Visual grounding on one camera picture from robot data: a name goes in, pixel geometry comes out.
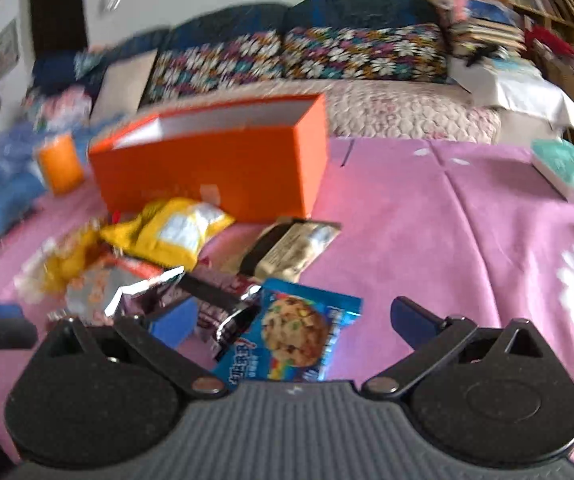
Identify blue cookie packet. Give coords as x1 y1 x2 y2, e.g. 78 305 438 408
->
211 280 363 391

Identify quilted sofa cover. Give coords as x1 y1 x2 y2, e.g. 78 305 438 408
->
324 79 502 145

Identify silver and purple packet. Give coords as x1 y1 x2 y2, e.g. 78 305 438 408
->
117 267 263 361

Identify blue striped blanket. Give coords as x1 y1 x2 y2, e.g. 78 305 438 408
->
0 125 92 261

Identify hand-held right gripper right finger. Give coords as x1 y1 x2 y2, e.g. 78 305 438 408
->
362 296 550 401

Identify red cloth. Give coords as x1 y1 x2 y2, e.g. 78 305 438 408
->
524 27 574 71

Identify dark blue knitted cloth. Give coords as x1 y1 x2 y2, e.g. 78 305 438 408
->
32 50 112 86

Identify orange and white can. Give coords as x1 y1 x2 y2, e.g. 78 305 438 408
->
37 132 85 196

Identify framed wall picture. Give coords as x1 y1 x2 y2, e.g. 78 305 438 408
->
0 20 20 81

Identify teal tissue pack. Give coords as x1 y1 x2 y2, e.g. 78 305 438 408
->
531 139 574 204

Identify floral cushion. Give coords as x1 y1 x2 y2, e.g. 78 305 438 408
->
144 30 288 106
282 22 449 83

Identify gold snack packet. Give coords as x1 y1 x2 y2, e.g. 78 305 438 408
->
42 230 112 293

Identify beige pillow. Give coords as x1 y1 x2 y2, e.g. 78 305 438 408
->
89 50 159 123

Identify dark blue sofa backrest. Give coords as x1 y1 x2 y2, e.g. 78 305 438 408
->
157 0 440 51

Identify pink tablecloth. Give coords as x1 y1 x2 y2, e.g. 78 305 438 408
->
0 137 574 466

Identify beige and black packet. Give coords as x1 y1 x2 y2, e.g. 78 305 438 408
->
237 217 342 283

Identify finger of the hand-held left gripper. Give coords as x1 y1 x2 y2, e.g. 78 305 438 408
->
0 301 38 356

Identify pink floral cloth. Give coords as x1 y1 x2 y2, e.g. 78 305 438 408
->
22 85 92 121

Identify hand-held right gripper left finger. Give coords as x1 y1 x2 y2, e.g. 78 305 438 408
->
42 296 230 401

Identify silver packet with red print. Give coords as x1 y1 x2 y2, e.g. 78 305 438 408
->
64 255 168 321

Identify orange cardboard box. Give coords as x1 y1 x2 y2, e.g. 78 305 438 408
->
88 92 329 223

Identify stack of books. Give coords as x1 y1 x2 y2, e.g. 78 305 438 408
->
437 0 525 56

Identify yellow snack packet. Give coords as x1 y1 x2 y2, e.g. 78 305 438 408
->
99 199 235 267

